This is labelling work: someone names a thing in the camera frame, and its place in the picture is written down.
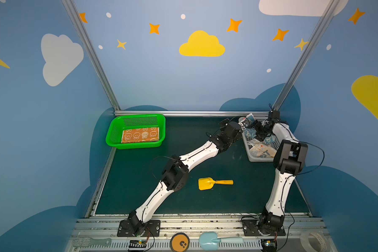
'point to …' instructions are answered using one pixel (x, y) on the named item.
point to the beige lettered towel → (261, 150)
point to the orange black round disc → (179, 242)
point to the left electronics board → (137, 245)
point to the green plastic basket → (128, 122)
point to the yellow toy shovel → (207, 183)
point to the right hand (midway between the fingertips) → (252, 128)
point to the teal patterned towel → (250, 132)
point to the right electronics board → (269, 245)
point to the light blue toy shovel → (209, 241)
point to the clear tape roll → (320, 237)
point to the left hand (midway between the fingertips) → (229, 122)
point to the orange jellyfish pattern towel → (140, 135)
